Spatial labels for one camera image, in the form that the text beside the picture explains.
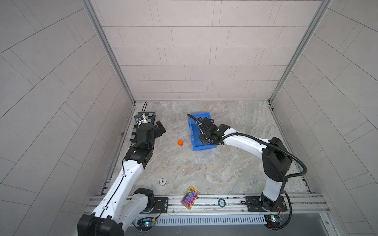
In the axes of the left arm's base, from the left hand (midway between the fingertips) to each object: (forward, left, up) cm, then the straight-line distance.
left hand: (156, 122), depth 79 cm
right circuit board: (-42, -58, -20) cm, 74 cm away
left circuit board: (-43, +1, -18) cm, 47 cm away
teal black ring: (-34, -35, -20) cm, 53 cm away
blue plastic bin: (-5, -22, -14) cm, 27 cm away
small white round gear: (-24, -4, -21) cm, 32 cm away
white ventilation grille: (-41, -29, -21) cm, 54 cm away
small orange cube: (-2, -12, -19) cm, 22 cm away
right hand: (0, -26, -14) cm, 30 cm away
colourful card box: (-33, -19, -19) cm, 42 cm away
